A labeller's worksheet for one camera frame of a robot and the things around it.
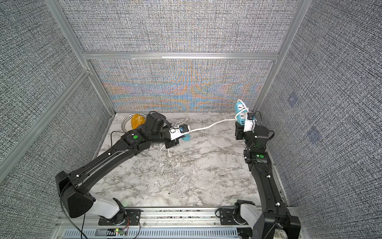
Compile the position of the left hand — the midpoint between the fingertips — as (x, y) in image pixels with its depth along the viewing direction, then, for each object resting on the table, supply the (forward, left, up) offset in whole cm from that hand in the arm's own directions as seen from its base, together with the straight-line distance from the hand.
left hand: (185, 131), depth 71 cm
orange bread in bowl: (+29, +35, -23) cm, 51 cm away
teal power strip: (+10, -27, +5) cm, 30 cm away
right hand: (+6, -30, +2) cm, 31 cm away
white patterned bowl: (+30, +44, -27) cm, 59 cm away
